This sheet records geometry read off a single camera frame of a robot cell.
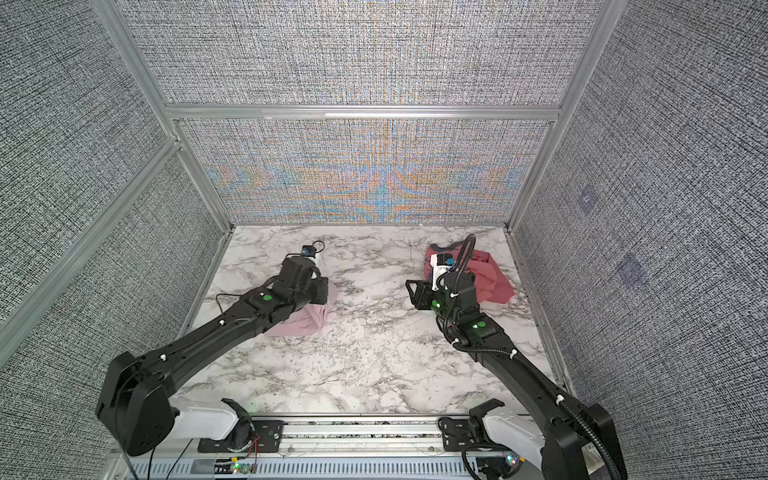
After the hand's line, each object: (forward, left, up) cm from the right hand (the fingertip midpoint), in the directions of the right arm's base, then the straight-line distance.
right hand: (412, 281), depth 80 cm
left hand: (+2, +24, -3) cm, 24 cm away
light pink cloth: (-4, +30, -13) cm, 33 cm away
